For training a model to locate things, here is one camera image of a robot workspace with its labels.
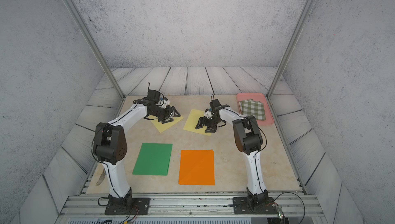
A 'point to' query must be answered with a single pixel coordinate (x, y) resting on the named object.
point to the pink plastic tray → (260, 97)
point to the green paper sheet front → (154, 159)
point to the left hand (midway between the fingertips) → (179, 116)
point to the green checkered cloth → (250, 107)
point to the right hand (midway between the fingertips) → (201, 129)
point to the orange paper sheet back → (196, 167)
